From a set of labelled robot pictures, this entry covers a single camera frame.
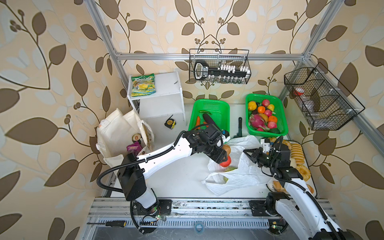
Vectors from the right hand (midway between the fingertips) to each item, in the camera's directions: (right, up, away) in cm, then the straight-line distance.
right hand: (244, 152), depth 79 cm
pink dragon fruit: (+15, +16, +20) cm, 30 cm away
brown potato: (-11, +4, -8) cm, 14 cm away
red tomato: (-8, -8, +6) cm, 13 cm away
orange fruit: (+22, +25, +31) cm, 45 cm away
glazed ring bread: (+35, -12, +4) cm, 37 cm away
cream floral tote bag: (-71, +10, +2) cm, 71 cm away
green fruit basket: (+33, +15, +23) cm, 43 cm away
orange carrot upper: (-24, +16, +29) cm, 41 cm away
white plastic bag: (-2, -10, -3) cm, 10 cm away
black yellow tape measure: (-44, +15, +26) cm, 54 cm away
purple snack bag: (-60, +2, +3) cm, 60 cm away
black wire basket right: (+39, +25, -6) cm, 47 cm away
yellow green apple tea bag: (-55, +37, +3) cm, 66 cm away
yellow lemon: (+15, +28, +30) cm, 43 cm away
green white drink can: (-62, +7, +10) cm, 63 cm away
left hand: (-11, 0, -6) cm, 13 cm away
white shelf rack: (-44, +27, +13) cm, 53 cm away
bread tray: (+34, -6, +8) cm, 36 cm away
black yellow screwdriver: (-63, -31, -9) cm, 71 cm away
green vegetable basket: (-9, +25, +36) cm, 44 cm away
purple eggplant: (-18, +18, +30) cm, 39 cm away
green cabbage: (-8, -10, +1) cm, 13 cm away
